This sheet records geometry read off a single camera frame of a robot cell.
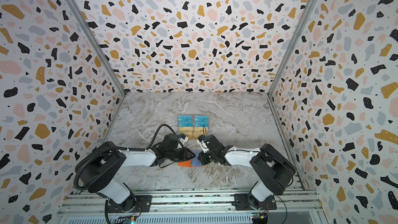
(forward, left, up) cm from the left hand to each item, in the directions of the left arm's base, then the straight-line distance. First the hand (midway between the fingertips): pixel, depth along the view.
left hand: (197, 154), depth 85 cm
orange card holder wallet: (-2, +2, -5) cm, 6 cm away
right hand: (0, 0, -2) cm, 2 cm away
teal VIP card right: (+18, -2, +2) cm, 19 cm away
